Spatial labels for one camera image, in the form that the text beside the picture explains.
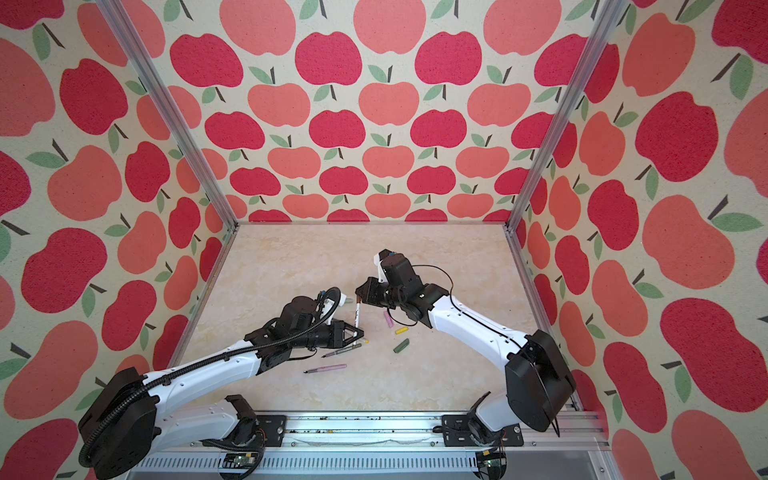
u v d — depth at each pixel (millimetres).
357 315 780
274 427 749
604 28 713
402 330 921
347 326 735
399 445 734
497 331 474
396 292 618
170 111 877
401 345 885
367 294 699
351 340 746
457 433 732
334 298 731
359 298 794
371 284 703
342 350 869
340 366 845
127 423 405
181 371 476
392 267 619
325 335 689
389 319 948
